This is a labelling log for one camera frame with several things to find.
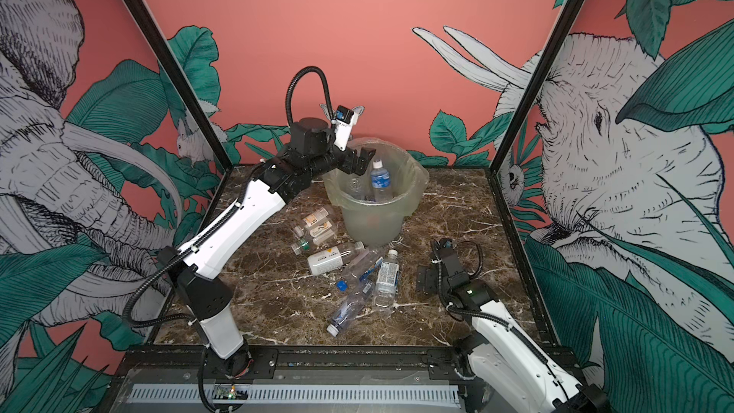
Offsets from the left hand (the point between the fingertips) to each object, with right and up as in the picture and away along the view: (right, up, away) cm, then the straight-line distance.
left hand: (361, 138), depth 69 cm
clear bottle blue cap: (-2, -39, +17) cm, 42 cm away
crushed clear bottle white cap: (-4, -47, +14) cm, 50 cm away
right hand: (+20, -36, +13) cm, 43 cm away
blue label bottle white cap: (+5, -10, +25) cm, 28 cm away
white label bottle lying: (-12, -35, +18) cm, 41 cm away
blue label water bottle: (-3, -12, +24) cm, 26 cm away
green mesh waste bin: (+3, -12, +26) cm, 29 cm away
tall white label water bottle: (+7, -40, +14) cm, 43 cm away
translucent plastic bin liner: (+3, -25, +28) cm, 37 cm away
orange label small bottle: (-18, -22, +29) cm, 40 cm away
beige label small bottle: (-14, -28, +25) cm, 40 cm away
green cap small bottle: (-22, -32, +23) cm, 45 cm away
